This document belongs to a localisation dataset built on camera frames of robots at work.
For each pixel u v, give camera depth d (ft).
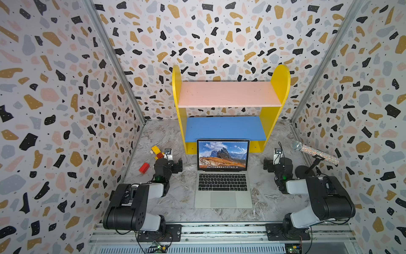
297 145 2.62
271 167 2.82
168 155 2.61
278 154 2.66
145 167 3.05
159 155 3.21
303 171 3.09
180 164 2.81
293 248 2.35
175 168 2.73
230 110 3.94
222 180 2.98
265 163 2.94
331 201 1.47
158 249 2.32
